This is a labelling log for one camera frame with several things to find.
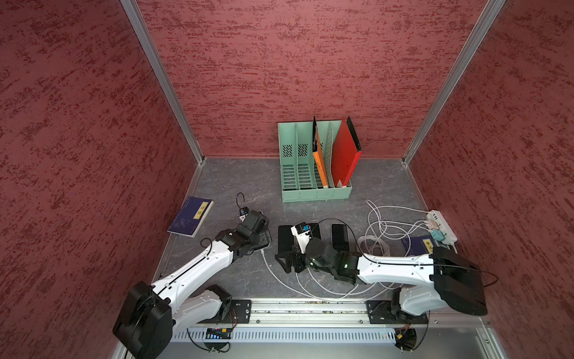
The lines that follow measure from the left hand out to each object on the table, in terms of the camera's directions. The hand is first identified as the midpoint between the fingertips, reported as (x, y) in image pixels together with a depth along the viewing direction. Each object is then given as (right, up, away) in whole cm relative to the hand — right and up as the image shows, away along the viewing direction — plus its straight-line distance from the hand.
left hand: (260, 239), depth 84 cm
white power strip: (+77, +3, +8) cm, 78 cm away
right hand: (+10, -4, -8) cm, 13 cm away
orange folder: (+22, +32, -1) cm, 39 cm away
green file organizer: (+17, +23, +27) cm, 39 cm away
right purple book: (+65, -4, +6) cm, 65 cm away
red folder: (+35, +32, +7) cm, 48 cm away
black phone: (+22, +1, +10) cm, 24 cm away
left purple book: (-33, +7, +12) cm, 36 cm away
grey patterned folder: (+30, +39, +25) cm, 55 cm away
